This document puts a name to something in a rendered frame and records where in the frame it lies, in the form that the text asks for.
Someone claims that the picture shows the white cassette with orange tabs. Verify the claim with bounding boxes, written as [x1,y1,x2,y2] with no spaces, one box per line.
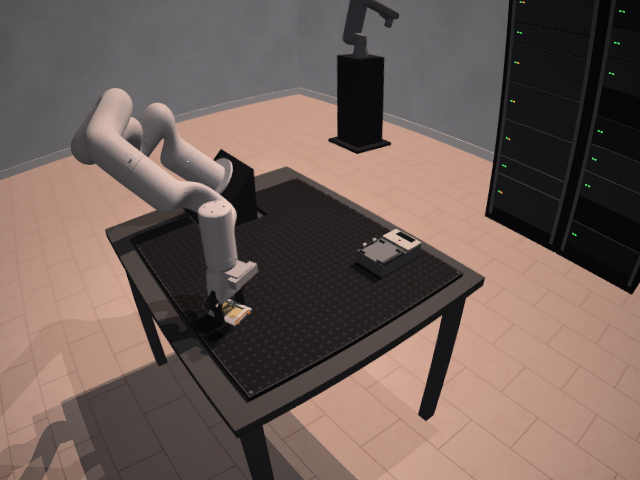
[208,299,252,327]

